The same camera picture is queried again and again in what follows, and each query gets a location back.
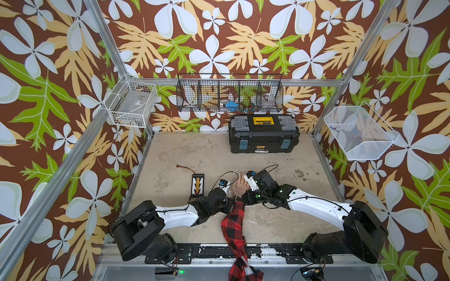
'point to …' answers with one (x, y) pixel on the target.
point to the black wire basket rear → (229, 92)
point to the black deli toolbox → (263, 133)
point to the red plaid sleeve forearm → (239, 269)
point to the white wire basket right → (362, 134)
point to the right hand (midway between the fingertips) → (240, 197)
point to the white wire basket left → (131, 103)
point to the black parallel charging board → (197, 182)
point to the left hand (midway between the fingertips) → (233, 197)
